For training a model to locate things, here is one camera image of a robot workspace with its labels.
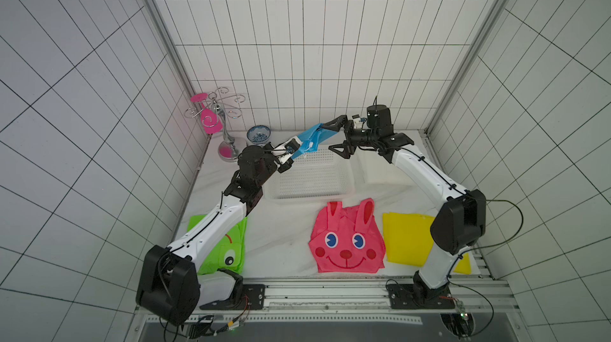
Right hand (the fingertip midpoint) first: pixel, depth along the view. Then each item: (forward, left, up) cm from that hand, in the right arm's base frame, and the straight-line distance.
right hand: (314, 138), depth 76 cm
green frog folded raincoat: (-29, +29, -28) cm, 50 cm away
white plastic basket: (+6, -3, -29) cm, 30 cm away
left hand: (0, +9, -2) cm, 10 cm away
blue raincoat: (-3, +1, +2) cm, 4 cm away
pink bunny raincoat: (-22, -13, -30) cm, 40 cm away
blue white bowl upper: (+28, +30, -28) cm, 49 cm away
